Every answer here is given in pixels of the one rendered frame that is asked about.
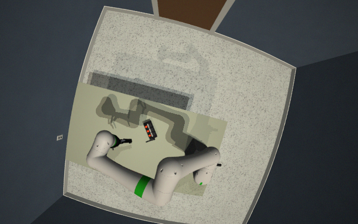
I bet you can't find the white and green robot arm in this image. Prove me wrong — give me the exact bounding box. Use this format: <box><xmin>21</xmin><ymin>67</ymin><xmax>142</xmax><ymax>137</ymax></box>
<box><xmin>86</xmin><ymin>130</ymin><xmax>221</xmax><ymax>206</ymax></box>

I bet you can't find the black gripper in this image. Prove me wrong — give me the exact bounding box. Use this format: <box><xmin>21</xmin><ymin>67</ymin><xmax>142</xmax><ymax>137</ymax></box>
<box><xmin>117</xmin><ymin>139</ymin><xmax>132</xmax><ymax>146</ymax></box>

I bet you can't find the black power strip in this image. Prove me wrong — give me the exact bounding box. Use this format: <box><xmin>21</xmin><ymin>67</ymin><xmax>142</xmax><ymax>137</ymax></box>
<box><xmin>144</xmin><ymin>121</ymin><xmax>157</xmax><ymax>142</ymax></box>

